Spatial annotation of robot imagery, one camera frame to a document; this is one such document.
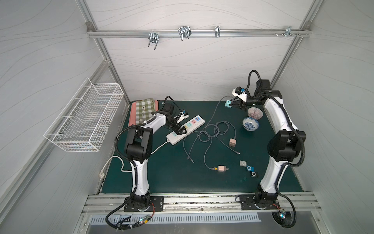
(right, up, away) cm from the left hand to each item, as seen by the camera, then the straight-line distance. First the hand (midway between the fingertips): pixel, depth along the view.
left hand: (181, 126), depth 99 cm
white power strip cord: (-47, -27, -13) cm, 55 cm away
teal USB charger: (+28, +14, -14) cm, 34 cm away
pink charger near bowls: (+34, -11, -3) cm, 36 cm away
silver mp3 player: (+38, -22, -12) cm, 46 cm away
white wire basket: (-45, +3, -31) cm, 55 cm away
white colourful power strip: (-5, -8, -3) cm, 10 cm away
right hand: (+31, +16, -12) cm, 37 cm away
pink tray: (-39, +4, +11) cm, 41 cm away
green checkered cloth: (-32, +11, +16) cm, 37 cm away
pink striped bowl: (+57, +9, +12) cm, 59 cm away
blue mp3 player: (+42, -24, -14) cm, 50 cm away
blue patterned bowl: (+50, +1, +6) cm, 50 cm away
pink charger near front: (+25, -23, -17) cm, 38 cm away
